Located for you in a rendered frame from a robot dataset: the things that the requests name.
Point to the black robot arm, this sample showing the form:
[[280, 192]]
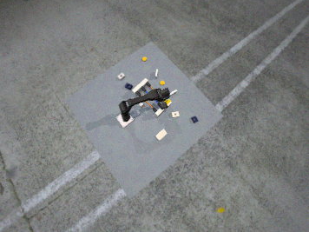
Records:
[[154, 94]]

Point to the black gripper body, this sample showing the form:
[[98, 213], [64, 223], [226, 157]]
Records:
[[164, 105]]

